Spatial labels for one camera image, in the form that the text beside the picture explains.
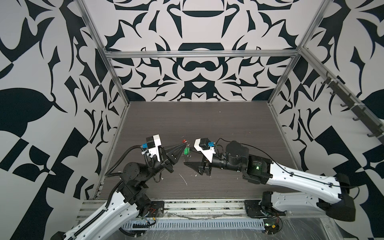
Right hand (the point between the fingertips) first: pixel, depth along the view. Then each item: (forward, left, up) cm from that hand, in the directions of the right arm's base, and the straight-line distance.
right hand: (188, 156), depth 57 cm
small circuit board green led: (-20, -38, -35) cm, 55 cm away
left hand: (+3, +1, +5) cm, 6 cm away
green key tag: (+3, +1, -1) cm, 3 cm away
